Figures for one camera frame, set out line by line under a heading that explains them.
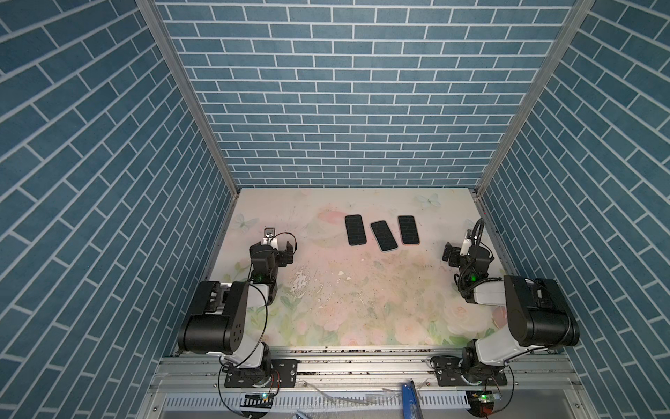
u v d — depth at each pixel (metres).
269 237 0.79
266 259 0.72
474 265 0.72
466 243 0.84
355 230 1.08
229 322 0.45
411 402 0.68
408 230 1.12
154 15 0.71
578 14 0.71
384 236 1.05
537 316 0.46
